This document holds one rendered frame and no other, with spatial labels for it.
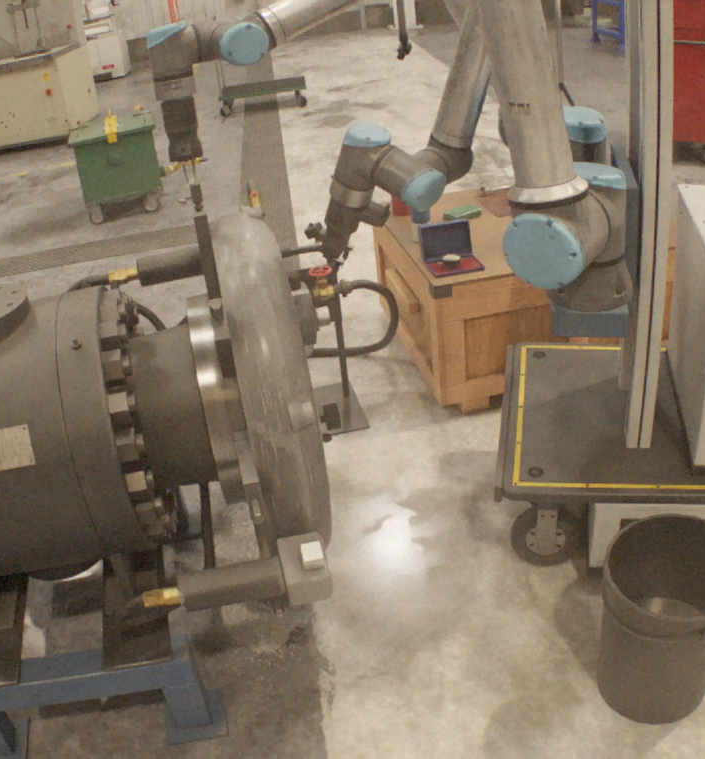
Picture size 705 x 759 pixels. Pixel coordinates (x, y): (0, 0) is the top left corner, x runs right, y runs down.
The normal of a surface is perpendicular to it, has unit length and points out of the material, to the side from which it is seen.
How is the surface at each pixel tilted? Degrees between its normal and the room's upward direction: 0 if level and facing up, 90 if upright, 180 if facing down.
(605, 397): 0
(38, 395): 44
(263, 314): 39
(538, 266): 95
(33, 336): 20
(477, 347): 90
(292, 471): 82
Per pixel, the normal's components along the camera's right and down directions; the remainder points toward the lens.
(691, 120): -0.42, 0.50
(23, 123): -0.09, 0.51
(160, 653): -0.11, -0.86
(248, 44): 0.31, 0.48
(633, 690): -0.63, 0.50
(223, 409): 0.13, 0.07
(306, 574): -0.03, -0.61
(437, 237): 0.17, 0.32
